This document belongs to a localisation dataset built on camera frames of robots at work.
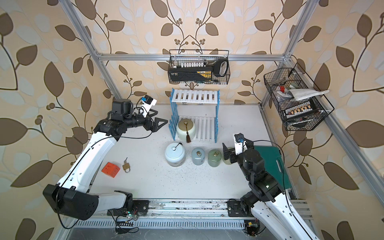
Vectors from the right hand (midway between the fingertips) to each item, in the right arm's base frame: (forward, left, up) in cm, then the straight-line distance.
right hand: (233, 141), depth 72 cm
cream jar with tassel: (+16, +25, -12) cm, 32 cm away
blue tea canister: (+1, +18, -16) cm, 24 cm away
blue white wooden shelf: (+49, +13, -25) cm, 57 cm away
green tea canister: (0, +8, -16) cm, 18 cm away
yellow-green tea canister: (0, 0, -25) cm, 25 cm away
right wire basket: (+34, -31, +9) cm, 47 cm away
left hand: (+11, +34, +9) cm, 37 cm away
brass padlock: (-1, +61, -24) cm, 65 cm away
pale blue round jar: (+1, +30, -14) cm, 33 cm away
